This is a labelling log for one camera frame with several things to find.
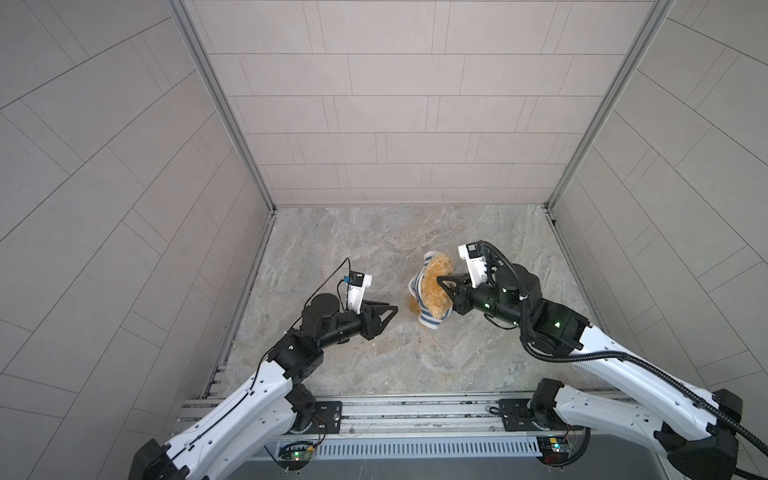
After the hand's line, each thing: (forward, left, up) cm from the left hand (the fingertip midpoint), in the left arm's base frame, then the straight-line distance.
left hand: (399, 311), depth 69 cm
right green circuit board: (-25, -36, -18) cm, 48 cm away
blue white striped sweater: (-1, -7, -1) cm, 7 cm away
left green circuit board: (-26, +23, -15) cm, 38 cm away
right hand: (+3, -8, +8) cm, 12 cm away
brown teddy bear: (0, -8, +8) cm, 11 cm away
